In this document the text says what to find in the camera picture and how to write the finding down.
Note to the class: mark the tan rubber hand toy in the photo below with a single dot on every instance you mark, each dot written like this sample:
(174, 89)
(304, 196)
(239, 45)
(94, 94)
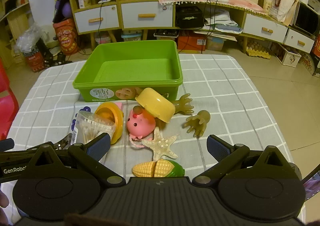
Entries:
(200, 121)
(183, 103)

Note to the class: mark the black case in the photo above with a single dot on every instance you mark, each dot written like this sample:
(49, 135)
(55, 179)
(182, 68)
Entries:
(190, 17)

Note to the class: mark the orange printed bag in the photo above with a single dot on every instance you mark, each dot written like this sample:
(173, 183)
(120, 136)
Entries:
(66, 37)

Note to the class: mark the purple plush toy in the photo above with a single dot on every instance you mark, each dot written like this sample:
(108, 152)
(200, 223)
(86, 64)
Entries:
(65, 7)

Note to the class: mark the green plastic box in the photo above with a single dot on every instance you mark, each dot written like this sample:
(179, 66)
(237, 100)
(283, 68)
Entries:
(130, 71)

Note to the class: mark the toy corn cob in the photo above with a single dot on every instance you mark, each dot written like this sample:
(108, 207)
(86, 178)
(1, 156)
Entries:
(160, 168)

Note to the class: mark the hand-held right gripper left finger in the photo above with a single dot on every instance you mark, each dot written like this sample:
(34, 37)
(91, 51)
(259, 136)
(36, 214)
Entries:
(100, 146)

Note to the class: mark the yellow toy pot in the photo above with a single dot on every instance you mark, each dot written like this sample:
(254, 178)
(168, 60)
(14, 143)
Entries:
(118, 116)

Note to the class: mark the black metal stand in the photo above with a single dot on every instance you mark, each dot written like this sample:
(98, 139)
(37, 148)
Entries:
(58, 57)

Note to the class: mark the pink flat piece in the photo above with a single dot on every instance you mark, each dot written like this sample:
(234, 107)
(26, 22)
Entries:
(119, 105)

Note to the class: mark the yellow plastic bowl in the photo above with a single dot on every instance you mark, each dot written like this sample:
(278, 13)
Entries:
(155, 103)

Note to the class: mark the wooden side shelf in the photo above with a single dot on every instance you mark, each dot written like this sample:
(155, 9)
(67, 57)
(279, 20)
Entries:
(18, 23)

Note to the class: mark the purple toy grapes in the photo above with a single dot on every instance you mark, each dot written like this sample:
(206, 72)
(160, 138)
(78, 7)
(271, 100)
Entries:
(85, 109)

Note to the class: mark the beige starfish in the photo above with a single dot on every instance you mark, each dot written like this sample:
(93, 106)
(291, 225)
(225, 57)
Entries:
(158, 144)

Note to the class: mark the clear storage box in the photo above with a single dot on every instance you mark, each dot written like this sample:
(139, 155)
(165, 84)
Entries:
(166, 33)
(102, 39)

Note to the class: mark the white paper bag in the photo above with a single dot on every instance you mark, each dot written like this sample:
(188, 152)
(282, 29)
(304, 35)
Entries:
(286, 3)

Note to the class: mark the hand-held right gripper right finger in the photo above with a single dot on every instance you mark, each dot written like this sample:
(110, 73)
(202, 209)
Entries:
(217, 148)

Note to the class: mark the blue lid storage box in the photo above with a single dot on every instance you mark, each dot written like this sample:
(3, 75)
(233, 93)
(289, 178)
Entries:
(131, 36)

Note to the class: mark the red plastic stool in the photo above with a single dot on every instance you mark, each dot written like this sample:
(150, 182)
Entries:
(7, 101)

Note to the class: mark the white drawer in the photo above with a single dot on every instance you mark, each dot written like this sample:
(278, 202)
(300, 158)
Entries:
(147, 8)
(292, 38)
(110, 20)
(252, 25)

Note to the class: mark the pile of folded clothes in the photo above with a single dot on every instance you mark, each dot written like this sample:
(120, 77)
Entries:
(222, 20)

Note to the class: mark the person's left hand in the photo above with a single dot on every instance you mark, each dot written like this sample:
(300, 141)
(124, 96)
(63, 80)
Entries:
(3, 199)

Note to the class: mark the red printed bucket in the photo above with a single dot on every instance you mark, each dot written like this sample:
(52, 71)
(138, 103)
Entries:
(35, 61)

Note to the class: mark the clear plastic bag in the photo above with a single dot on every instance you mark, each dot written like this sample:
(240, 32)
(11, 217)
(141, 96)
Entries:
(28, 38)

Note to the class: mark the yellow egg tray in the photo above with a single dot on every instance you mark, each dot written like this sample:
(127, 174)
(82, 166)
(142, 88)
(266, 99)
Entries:
(257, 51)

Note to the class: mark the clear cotton swab container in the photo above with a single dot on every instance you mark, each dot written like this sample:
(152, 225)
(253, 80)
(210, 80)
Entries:
(90, 128)

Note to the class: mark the orange box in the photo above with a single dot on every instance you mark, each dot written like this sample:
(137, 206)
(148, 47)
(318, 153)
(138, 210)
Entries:
(191, 41)

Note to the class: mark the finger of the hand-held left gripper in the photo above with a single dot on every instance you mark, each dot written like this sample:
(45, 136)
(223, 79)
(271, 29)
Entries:
(6, 144)

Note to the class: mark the white cardboard box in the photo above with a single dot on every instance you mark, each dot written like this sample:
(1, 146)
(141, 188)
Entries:
(291, 58)

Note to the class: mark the pink round toy figure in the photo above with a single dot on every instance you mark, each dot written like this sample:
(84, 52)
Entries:
(140, 124)

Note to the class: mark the black microwave oven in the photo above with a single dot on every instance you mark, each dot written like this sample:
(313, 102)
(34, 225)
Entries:
(303, 20)

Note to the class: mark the grey checked tablecloth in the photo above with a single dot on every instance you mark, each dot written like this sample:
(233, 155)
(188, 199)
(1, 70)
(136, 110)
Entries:
(225, 91)

